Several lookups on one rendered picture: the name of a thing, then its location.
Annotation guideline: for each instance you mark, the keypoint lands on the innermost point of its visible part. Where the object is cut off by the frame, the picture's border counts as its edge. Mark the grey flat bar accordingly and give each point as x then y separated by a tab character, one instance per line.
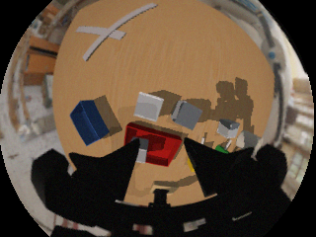
118	35
114	26

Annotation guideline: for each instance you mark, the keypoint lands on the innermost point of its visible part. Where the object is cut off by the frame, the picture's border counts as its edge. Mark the red tray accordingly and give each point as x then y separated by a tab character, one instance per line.
161	147

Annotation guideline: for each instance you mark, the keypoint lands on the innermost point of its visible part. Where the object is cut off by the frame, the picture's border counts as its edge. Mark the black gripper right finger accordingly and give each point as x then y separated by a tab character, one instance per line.
212	166

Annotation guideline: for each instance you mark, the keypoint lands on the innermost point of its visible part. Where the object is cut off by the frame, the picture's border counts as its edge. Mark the blue open-top tray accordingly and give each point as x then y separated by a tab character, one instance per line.
88	122

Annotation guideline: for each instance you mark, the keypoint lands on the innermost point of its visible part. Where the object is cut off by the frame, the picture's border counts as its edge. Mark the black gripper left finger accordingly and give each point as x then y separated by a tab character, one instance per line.
115	169

